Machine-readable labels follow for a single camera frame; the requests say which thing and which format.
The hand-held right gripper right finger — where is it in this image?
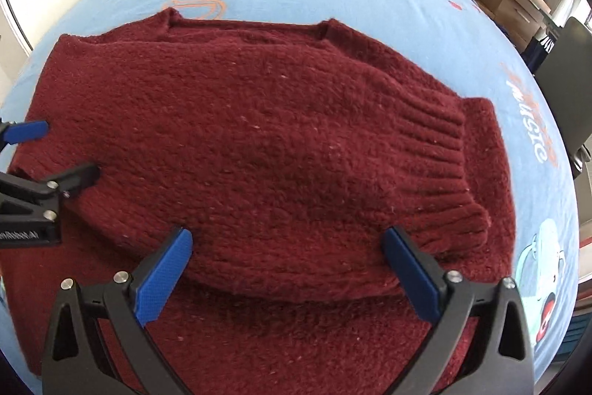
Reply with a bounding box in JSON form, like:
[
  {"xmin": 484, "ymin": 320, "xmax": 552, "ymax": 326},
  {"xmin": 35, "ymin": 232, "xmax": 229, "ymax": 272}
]
[{"xmin": 380, "ymin": 226, "xmax": 535, "ymax": 395}]

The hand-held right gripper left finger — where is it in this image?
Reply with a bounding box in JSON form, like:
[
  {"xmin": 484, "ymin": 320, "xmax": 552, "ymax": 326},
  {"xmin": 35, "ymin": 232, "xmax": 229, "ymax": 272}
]
[{"xmin": 41, "ymin": 227, "xmax": 194, "ymax": 395}]

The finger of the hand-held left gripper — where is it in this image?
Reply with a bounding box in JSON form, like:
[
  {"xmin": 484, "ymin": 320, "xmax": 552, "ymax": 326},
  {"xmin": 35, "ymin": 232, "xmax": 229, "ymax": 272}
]
[
  {"xmin": 0, "ymin": 162, "xmax": 101, "ymax": 222},
  {"xmin": 0, "ymin": 117, "xmax": 50, "ymax": 153}
]

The dark red knit sweater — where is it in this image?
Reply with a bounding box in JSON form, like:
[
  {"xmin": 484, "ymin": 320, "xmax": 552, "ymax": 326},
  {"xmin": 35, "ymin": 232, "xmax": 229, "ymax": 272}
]
[{"xmin": 0, "ymin": 6, "xmax": 518, "ymax": 395}]

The dark striped bag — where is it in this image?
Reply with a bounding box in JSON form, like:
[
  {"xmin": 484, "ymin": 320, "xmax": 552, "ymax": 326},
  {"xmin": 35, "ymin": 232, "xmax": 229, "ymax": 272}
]
[{"xmin": 522, "ymin": 29, "xmax": 556, "ymax": 74}]

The grey chair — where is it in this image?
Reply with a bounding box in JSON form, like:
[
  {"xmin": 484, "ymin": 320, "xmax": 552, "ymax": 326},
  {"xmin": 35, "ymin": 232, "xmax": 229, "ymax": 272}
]
[{"xmin": 534, "ymin": 16, "xmax": 592, "ymax": 180}]

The wooden drawer cabinet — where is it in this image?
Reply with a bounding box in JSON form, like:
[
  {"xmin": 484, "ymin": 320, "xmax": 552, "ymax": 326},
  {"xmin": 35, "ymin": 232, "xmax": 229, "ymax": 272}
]
[{"xmin": 474, "ymin": 0, "xmax": 553, "ymax": 53}]

